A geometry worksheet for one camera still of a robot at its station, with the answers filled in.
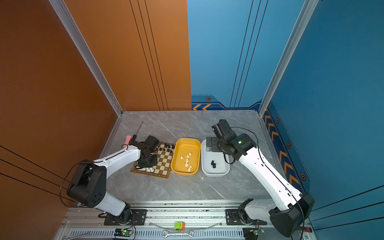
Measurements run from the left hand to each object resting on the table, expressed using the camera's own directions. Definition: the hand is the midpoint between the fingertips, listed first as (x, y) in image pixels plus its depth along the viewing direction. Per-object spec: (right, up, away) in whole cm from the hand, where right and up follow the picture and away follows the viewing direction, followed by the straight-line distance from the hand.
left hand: (152, 163), depth 90 cm
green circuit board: (-8, -29, -19) cm, 35 cm away
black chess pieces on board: (+7, +9, +8) cm, 14 cm away
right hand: (+36, +13, -15) cm, 41 cm away
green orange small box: (+19, -24, -20) cm, 37 cm away
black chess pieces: (+37, -1, 0) cm, 37 cm away
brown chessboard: (+6, +5, +7) cm, 10 cm away
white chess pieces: (+21, +1, +2) cm, 21 cm away
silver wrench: (+13, -28, -20) cm, 37 cm away
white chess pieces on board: (-2, -3, -3) cm, 5 cm away
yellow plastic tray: (+20, +2, +3) cm, 21 cm away
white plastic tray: (+43, -3, 0) cm, 43 cm away
